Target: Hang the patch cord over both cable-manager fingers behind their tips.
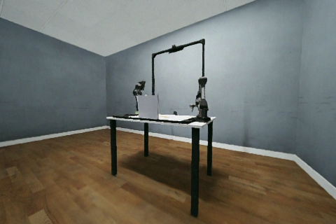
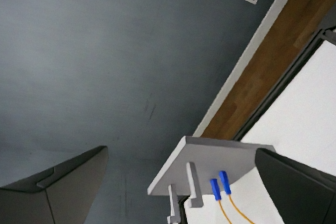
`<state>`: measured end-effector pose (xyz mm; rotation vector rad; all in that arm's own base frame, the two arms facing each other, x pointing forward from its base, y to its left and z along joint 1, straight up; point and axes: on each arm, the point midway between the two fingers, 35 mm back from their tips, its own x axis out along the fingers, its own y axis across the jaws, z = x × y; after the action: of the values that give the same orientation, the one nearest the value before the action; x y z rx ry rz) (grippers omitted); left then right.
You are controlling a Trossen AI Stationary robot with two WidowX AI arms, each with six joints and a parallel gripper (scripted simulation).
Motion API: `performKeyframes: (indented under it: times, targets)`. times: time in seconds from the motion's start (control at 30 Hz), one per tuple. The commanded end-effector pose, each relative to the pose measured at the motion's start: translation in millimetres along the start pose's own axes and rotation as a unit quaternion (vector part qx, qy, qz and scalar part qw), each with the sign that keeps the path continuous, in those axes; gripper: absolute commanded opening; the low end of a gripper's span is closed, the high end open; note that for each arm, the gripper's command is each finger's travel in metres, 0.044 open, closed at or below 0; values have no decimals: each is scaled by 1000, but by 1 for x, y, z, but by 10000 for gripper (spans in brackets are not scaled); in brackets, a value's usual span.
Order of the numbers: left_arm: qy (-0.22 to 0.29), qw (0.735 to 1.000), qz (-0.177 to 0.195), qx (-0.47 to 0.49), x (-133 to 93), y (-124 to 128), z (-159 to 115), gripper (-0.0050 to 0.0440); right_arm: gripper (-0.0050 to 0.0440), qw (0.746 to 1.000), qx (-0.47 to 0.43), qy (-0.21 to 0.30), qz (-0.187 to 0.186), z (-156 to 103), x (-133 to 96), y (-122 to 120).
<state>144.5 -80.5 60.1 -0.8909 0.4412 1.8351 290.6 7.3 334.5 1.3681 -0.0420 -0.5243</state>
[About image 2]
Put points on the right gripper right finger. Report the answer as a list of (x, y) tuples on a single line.
[(300, 193)]

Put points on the orange cable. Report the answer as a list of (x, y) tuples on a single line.
[(228, 192)]

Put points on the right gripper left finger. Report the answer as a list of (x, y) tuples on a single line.
[(62, 194)]

